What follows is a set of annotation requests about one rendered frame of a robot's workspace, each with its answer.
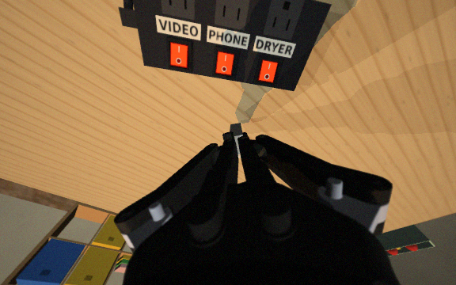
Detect black power strip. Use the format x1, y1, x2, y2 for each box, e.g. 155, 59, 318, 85
118, 0, 332, 91

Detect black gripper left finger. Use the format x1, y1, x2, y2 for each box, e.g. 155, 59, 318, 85
114, 123, 240, 253

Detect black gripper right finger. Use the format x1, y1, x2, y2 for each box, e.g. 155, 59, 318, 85
235, 123, 393, 236

